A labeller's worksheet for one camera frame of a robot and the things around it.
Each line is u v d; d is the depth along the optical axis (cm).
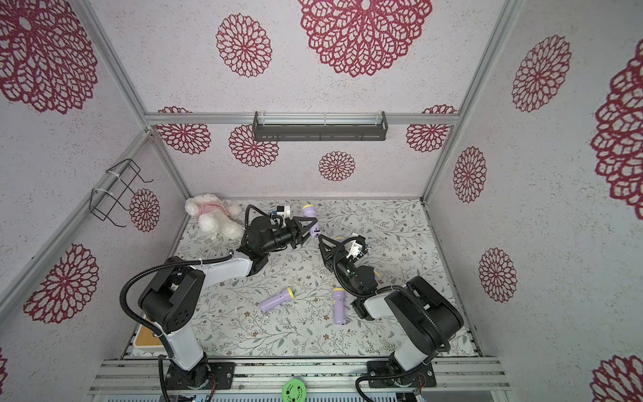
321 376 75
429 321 42
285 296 87
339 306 85
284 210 83
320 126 93
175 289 54
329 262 76
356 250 78
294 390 68
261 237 70
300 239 78
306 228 78
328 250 71
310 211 83
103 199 73
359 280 65
